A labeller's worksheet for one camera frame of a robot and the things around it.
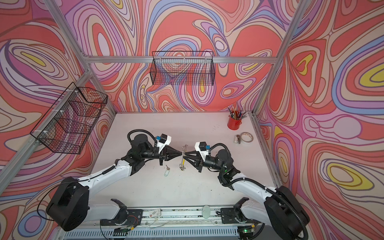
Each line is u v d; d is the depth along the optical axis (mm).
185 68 962
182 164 703
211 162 661
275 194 437
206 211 735
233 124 1087
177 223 731
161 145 644
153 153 655
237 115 1046
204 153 647
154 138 623
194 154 713
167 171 885
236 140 1011
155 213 736
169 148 689
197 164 665
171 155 691
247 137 1044
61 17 719
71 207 409
